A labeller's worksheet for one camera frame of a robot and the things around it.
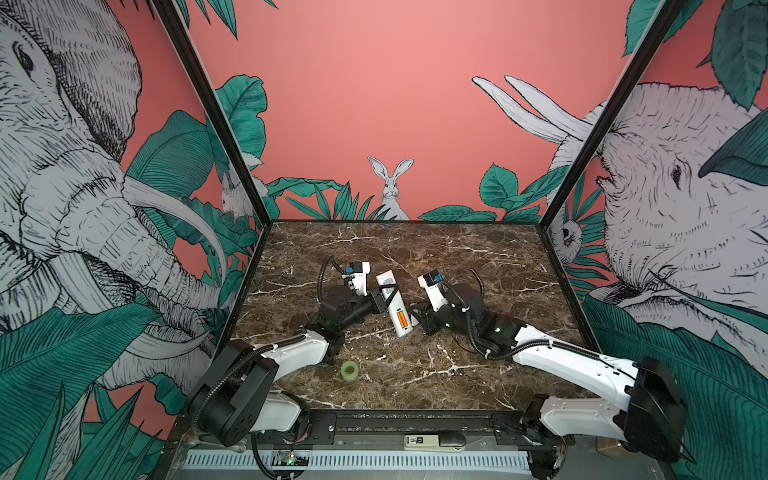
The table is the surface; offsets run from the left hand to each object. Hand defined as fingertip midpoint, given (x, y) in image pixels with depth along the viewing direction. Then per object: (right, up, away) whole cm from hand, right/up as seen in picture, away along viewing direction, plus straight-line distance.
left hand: (399, 285), depth 78 cm
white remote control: (-1, -6, +1) cm, 6 cm away
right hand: (+2, -5, -3) cm, 6 cm away
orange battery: (+1, -10, +1) cm, 10 cm away
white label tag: (+5, -36, -10) cm, 37 cm away
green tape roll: (-14, -25, +5) cm, 29 cm away
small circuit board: (-26, -40, -8) cm, 49 cm away
